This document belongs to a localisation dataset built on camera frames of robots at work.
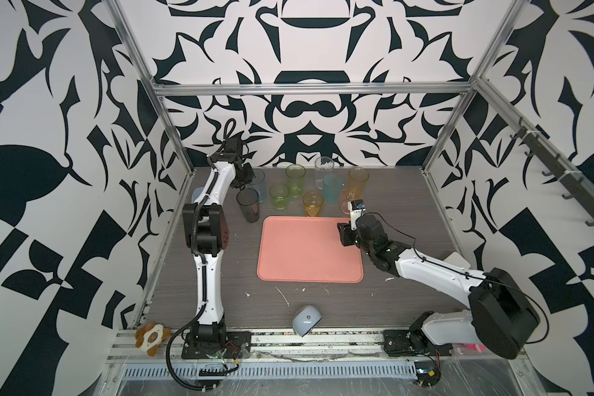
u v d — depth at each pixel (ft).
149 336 2.39
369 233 2.14
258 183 3.26
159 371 2.13
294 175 3.27
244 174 3.00
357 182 3.34
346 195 3.36
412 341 2.22
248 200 3.09
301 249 3.25
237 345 2.44
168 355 2.24
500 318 1.38
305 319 2.33
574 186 1.88
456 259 2.85
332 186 3.37
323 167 3.68
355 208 2.48
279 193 3.38
